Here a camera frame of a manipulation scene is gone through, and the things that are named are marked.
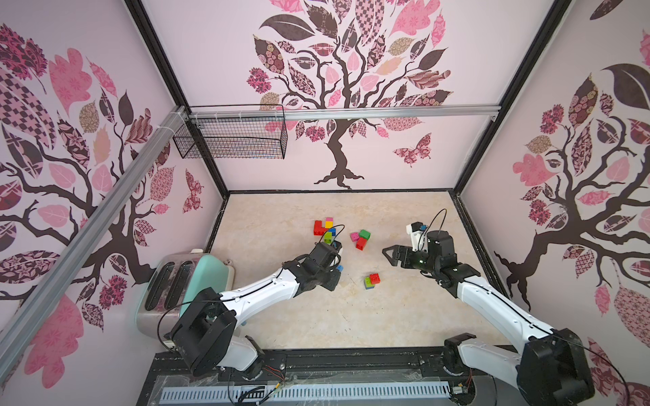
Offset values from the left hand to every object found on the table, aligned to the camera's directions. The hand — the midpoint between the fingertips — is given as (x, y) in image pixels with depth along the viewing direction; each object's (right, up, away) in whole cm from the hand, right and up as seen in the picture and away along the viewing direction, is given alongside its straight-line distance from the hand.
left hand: (333, 278), depth 85 cm
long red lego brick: (-6, +16, +19) cm, 25 cm away
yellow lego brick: (-2, +18, +23) cm, 29 cm away
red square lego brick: (+14, 0, +1) cm, 14 cm away
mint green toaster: (-47, +2, -12) cm, 49 cm away
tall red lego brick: (+11, +10, +16) cm, 22 cm away
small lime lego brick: (+13, -2, +3) cm, 13 cm away
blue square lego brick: (0, +15, +18) cm, 24 cm away
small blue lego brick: (+13, -4, +4) cm, 15 cm away
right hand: (+20, +10, -2) cm, 23 cm away
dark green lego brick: (+13, +14, +19) cm, 27 cm away
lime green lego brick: (-2, +13, +16) cm, 20 cm away
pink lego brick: (-2, +20, +25) cm, 32 cm away
